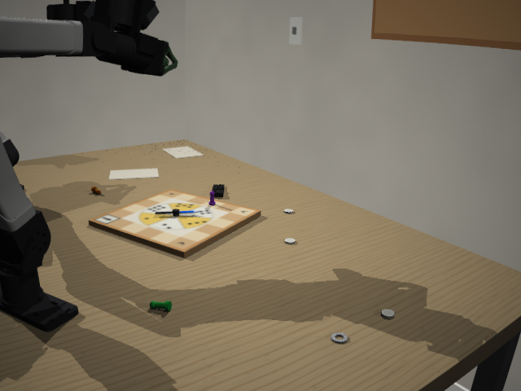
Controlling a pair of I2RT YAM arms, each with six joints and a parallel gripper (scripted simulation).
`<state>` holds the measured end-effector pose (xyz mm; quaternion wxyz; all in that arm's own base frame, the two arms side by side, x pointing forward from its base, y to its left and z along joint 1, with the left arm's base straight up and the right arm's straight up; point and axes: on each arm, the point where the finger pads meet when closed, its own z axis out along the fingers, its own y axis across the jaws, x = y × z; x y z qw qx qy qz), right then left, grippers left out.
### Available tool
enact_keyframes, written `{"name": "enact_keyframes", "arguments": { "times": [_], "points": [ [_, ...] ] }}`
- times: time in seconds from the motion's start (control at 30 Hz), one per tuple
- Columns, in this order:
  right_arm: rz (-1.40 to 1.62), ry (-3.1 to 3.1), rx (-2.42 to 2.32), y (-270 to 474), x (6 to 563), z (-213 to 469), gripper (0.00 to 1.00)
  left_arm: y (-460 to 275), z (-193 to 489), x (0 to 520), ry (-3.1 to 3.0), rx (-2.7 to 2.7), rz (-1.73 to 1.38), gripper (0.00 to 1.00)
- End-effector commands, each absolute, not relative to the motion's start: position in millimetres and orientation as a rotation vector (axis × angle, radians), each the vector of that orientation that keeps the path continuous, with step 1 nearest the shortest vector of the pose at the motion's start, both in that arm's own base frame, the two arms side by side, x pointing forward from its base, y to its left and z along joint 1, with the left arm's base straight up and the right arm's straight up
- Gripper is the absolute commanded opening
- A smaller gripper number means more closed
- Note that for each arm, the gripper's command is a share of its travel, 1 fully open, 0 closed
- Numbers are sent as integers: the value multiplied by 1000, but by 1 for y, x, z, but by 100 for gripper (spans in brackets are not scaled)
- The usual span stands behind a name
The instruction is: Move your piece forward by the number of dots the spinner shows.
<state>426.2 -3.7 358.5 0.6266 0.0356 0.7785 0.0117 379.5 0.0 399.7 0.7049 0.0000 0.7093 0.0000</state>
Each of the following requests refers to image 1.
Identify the grey ring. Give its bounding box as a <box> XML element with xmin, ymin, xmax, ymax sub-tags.
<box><xmin>331</xmin><ymin>332</ymin><xmax>348</xmax><ymax>343</ymax></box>

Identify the green game pawn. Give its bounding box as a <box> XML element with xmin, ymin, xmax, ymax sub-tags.
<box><xmin>150</xmin><ymin>301</ymin><xmax>172</xmax><ymax>311</ymax></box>

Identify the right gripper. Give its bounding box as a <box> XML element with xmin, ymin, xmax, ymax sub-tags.
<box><xmin>120</xmin><ymin>37</ymin><xmax>177</xmax><ymax>77</ymax></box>

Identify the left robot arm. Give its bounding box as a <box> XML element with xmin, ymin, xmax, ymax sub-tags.
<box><xmin>0</xmin><ymin>1</ymin><xmax>95</xmax><ymax>167</ymax></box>

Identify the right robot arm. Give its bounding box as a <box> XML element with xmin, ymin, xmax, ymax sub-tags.
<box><xmin>0</xmin><ymin>0</ymin><xmax>159</xmax><ymax>332</ymax></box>

